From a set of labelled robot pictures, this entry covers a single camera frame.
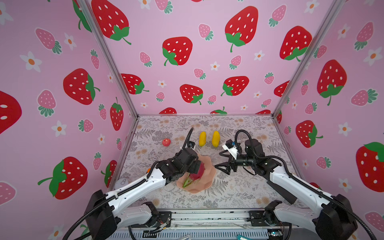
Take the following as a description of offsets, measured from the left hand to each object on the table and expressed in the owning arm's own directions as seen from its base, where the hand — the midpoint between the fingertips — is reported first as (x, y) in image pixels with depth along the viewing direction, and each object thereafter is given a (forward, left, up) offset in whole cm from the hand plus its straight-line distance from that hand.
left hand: (192, 159), depth 79 cm
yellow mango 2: (+22, -16, -12) cm, 30 cm away
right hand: (-2, -13, +4) cm, 14 cm away
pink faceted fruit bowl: (-6, -8, -14) cm, 17 cm away
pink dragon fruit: (-6, -1, -10) cm, 12 cm away
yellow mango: (+23, -6, -12) cm, 27 cm away
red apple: (+18, +18, -11) cm, 28 cm away
